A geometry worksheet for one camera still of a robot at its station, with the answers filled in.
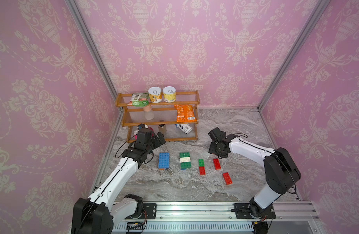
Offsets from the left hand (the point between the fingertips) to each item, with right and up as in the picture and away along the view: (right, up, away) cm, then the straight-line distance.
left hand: (159, 138), depth 83 cm
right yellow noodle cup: (+6, +25, -2) cm, 26 cm away
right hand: (+33, -9, +8) cm, 36 cm away
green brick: (+15, -11, +9) cm, 21 cm away
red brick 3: (+39, -23, 0) cm, 45 cm away
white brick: (+15, -14, +6) cm, 21 cm away
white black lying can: (+16, +5, +16) cm, 23 cm away
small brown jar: (0, +5, +14) cm, 15 cm away
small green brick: (+25, -16, +7) cm, 30 cm away
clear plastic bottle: (-8, +15, +9) cm, 19 cm away
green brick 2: (+15, -16, +4) cm, 23 cm away
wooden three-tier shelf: (+7, +15, +12) cm, 20 cm away
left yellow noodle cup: (-2, +25, -2) cm, 25 cm away
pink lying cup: (-8, +5, +17) cm, 19 cm away
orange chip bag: (+15, +15, +11) cm, 24 cm away
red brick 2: (+35, -16, +6) cm, 39 cm away
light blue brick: (+2, -12, +7) cm, 14 cm away
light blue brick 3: (+2, -16, +4) cm, 16 cm away
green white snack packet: (-11, +22, -2) cm, 25 cm away
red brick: (+25, -20, +4) cm, 32 cm away
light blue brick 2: (+2, -13, +5) cm, 14 cm away
